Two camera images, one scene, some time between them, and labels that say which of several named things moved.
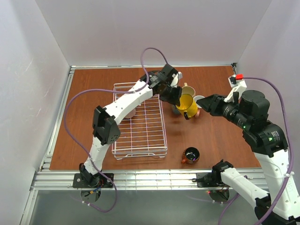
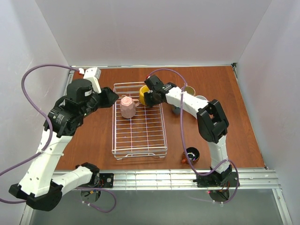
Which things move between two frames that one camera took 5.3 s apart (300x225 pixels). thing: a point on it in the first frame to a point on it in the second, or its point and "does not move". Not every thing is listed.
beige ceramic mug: x=187 y=89 does not move
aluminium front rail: x=129 y=179 does not move
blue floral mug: x=175 y=110 does not move
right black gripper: x=217 y=105 to x=151 y=94
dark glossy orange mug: x=191 y=155 does not move
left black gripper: x=170 y=93 to x=104 y=96
